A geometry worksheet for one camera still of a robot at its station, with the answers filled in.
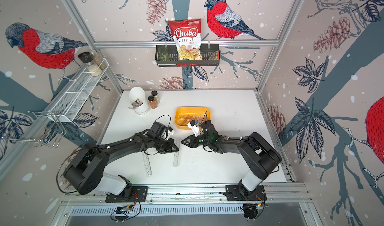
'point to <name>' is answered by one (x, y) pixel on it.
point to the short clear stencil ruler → (176, 160)
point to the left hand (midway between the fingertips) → (180, 147)
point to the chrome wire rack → (44, 127)
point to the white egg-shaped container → (139, 93)
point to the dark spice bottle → (155, 93)
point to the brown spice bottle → (153, 102)
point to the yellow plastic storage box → (184, 115)
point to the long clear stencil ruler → (147, 164)
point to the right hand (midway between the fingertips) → (184, 141)
